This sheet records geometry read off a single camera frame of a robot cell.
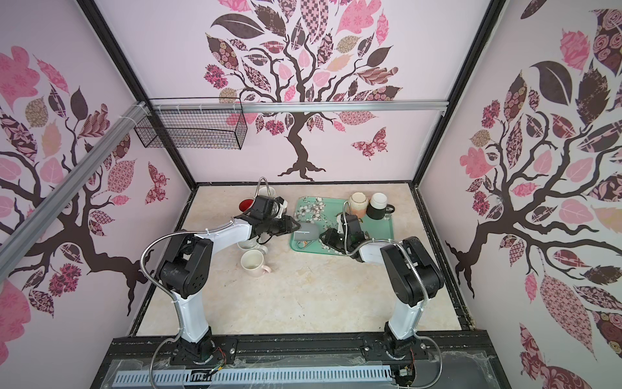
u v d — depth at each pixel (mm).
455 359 723
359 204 1004
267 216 801
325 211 1097
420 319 550
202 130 1220
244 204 1037
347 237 759
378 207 1012
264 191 1102
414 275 449
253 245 893
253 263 896
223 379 696
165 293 518
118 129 765
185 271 509
